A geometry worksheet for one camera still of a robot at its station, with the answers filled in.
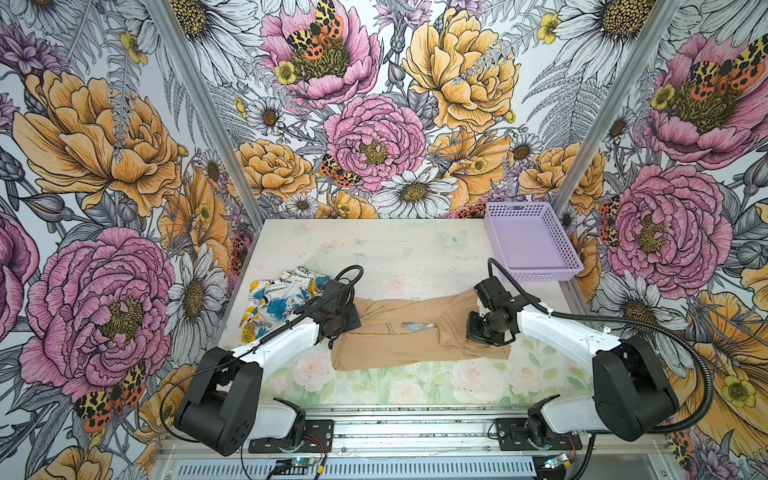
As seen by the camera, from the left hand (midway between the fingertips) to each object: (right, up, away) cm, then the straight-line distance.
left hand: (352, 327), depth 89 cm
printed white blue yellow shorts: (-26, +5, +7) cm, 28 cm away
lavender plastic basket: (+64, +26, +25) cm, 73 cm away
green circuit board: (-12, -29, -17) cm, 35 cm away
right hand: (+34, -5, -3) cm, 35 cm away
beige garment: (+18, -1, +3) cm, 18 cm away
